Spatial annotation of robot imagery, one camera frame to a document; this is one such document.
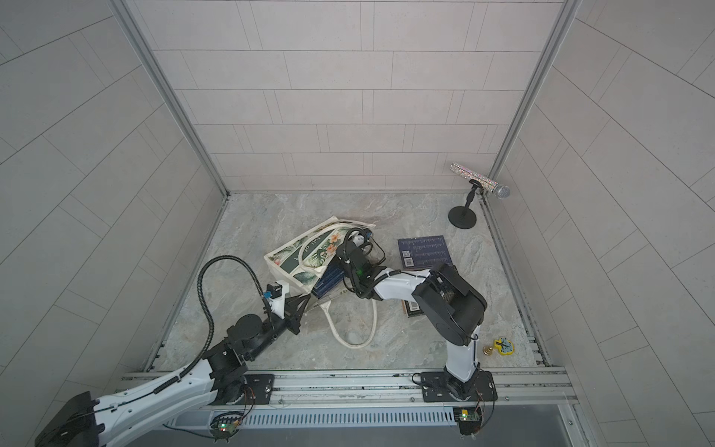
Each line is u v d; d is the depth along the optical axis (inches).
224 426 25.3
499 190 34.2
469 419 26.8
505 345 30.3
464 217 42.6
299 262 31.0
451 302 19.1
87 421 16.9
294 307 27.8
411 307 32.7
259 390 28.0
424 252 38.2
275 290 25.3
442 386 25.0
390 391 28.3
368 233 31.5
